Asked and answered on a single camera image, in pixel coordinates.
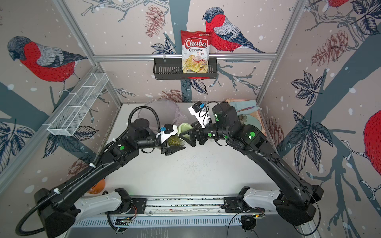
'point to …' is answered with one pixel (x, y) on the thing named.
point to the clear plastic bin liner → (181, 116)
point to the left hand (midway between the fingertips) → (183, 135)
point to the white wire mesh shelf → (67, 121)
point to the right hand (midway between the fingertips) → (186, 129)
